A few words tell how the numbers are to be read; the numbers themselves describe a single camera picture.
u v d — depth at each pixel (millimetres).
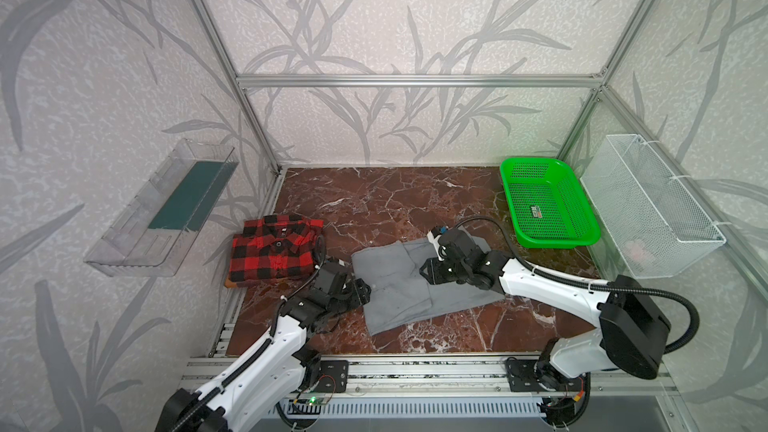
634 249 737
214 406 412
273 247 887
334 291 663
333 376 727
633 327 421
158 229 644
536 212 1058
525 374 740
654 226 632
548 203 1083
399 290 860
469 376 753
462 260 630
